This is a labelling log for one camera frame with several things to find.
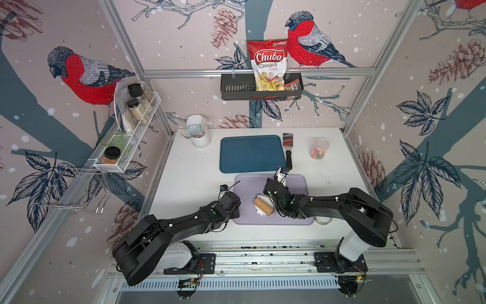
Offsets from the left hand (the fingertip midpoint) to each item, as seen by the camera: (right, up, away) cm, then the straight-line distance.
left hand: (239, 204), depth 88 cm
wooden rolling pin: (+12, 0, -4) cm, 13 cm away
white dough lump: (+10, -2, -3) cm, 10 cm away
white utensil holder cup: (-25, +31, +22) cm, 45 cm away
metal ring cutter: (+39, -8, -4) cm, 40 cm away
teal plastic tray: (+6, +24, +19) cm, 31 cm away
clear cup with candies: (+44, +27, +15) cm, 54 cm away
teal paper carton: (-26, +37, +15) cm, 48 cm away
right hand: (+14, +11, +2) cm, 18 cm away
